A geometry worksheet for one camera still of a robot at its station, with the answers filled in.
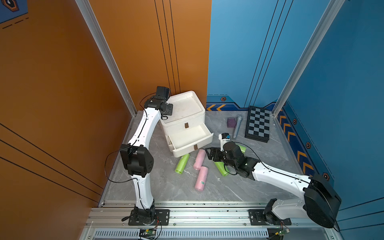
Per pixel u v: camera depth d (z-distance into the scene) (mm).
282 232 696
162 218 737
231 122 1087
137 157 502
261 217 726
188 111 892
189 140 920
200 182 808
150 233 711
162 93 675
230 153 614
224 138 719
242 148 928
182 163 888
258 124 1087
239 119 1122
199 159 908
